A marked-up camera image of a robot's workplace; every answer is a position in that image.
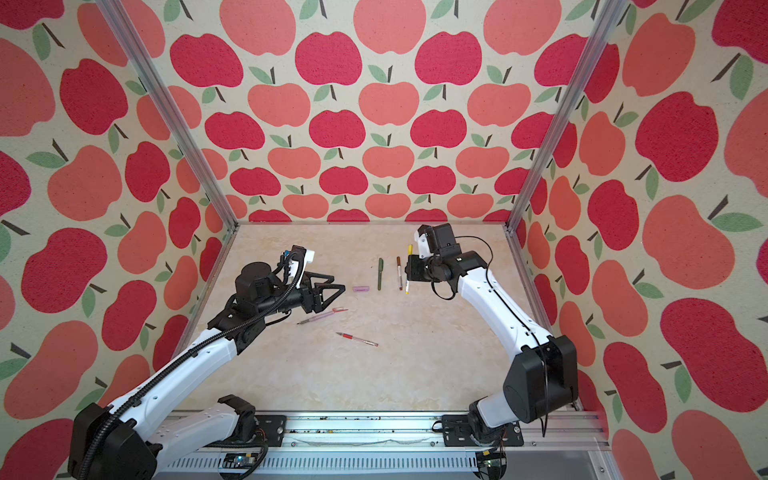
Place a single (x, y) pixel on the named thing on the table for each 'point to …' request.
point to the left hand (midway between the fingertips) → (341, 287)
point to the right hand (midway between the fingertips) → (413, 267)
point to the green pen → (381, 265)
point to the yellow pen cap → (410, 249)
